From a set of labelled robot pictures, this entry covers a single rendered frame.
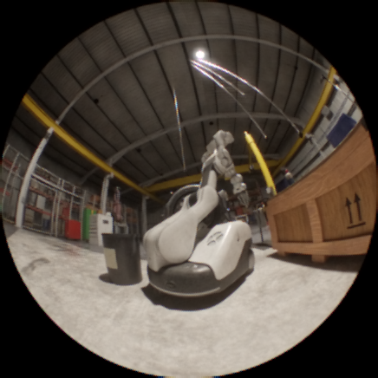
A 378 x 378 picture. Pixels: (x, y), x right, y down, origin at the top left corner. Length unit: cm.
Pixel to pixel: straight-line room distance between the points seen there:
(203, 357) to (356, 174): 71
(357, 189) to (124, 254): 120
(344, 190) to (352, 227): 16
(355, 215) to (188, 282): 71
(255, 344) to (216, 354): 10
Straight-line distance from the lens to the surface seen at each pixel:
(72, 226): 586
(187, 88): 868
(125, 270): 85
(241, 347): 40
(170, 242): 51
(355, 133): 58
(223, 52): 863
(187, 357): 40
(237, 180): 87
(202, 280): 47
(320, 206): 69
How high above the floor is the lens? 34
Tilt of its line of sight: 22 degrees up
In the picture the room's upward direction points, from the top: 8 degrees counter-clockwise
